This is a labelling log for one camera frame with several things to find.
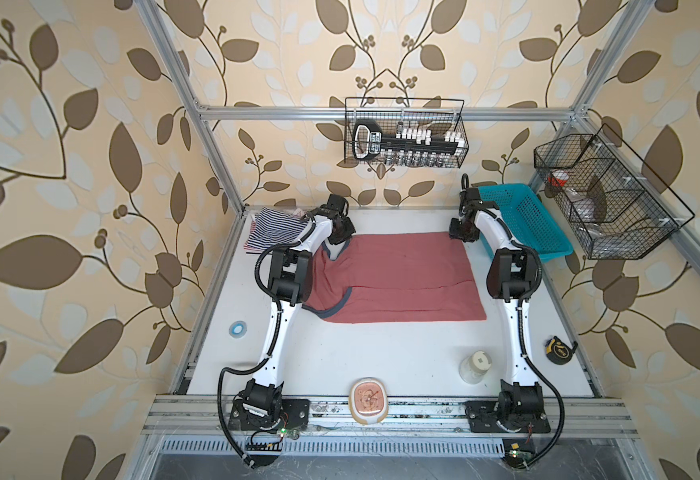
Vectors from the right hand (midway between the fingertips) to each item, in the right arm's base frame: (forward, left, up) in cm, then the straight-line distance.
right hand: (459, 237), depth 110 cm
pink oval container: (-55, +37, +1) cm, 66 cm away
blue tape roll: (-33, +75, -1) cm, 82 cm away
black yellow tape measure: (-43, -17, +1) cm, 46 cm away
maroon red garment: (-17, +34, +1) cm, 39 cm away
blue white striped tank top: (+3, +69, +4) cm, 69 cm away
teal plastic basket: (+6, -27, +2) cm, 27 cm away
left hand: (+3, +39, +2) cm, 40 cm away
